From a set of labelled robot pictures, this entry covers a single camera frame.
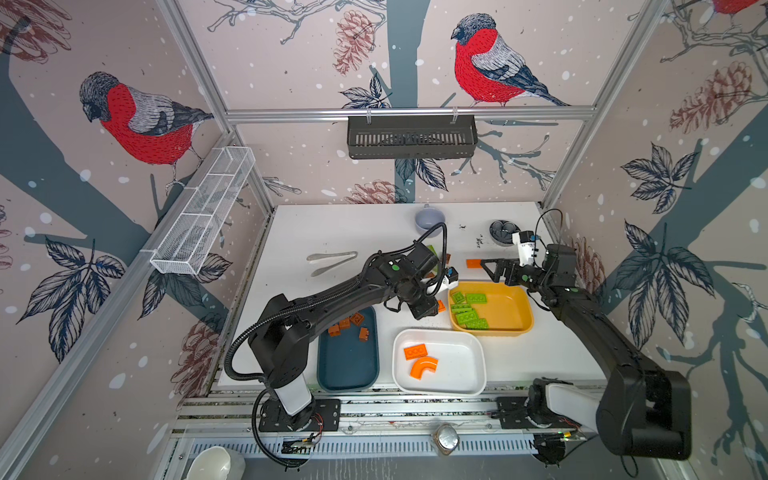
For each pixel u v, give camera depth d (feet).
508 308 3.05
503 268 2.44
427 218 3.70
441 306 2.60
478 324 2.88
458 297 3.05
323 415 2.40
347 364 2.67
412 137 3.40
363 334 2.79
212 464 2.08
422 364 2.67
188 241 2.33
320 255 3.53
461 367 2.72
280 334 1.51
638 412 1.31
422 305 2.29
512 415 2.39
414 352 2.74
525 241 2.44
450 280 2.30
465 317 2.88
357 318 2.90
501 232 3.59
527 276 2.37
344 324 2.87
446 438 2.01
